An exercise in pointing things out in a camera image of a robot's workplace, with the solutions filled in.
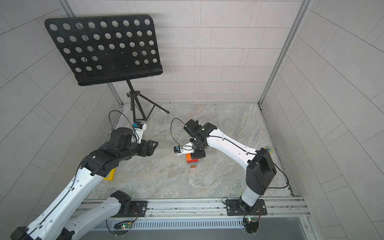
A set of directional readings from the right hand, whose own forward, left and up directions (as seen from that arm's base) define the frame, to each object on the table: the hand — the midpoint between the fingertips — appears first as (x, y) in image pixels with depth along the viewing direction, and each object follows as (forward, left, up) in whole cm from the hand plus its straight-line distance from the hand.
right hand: (193, 152), depth 79 cm
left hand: (+1, +18, +12) cm, 21 cm away
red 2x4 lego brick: (-4, +1, -2) cm, 5 cm away
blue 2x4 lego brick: (-4, +1, -5) cm, 7 cm away
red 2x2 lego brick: (-4, +1, -10) cm, 11 cm away
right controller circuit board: (-32, -25, -12) cm, 43 cm away
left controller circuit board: (-30, +34, -10) cm, 47 cm away
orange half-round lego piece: (-3, +2, +2) cm, 4 cm away
